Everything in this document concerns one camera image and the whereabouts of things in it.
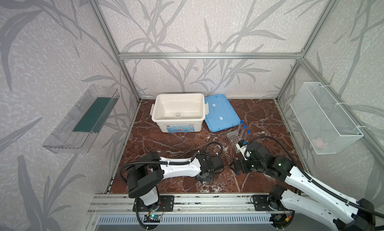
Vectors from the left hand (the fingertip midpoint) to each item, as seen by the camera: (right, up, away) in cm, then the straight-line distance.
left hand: (209, 174), depth 82 cm
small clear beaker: (-21, +33, +19) cm, 44 cm away
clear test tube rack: (+17, +18, +14) cm, 28 cm away
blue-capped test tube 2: (+21, +22, +7) cm, 31 cm away
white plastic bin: (-12, +39, +22) cm, 46 cm away
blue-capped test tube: (+20, +24, +10) cm, 32 cm away
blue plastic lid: (+10, +32, +27) cm, 43 cm away
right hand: (+13, +10, -5) cm, 18 cm away
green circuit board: (-29, -17, -11) cm, 35 cm away
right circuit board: (+35, -17, -10) cm, 41 cm away
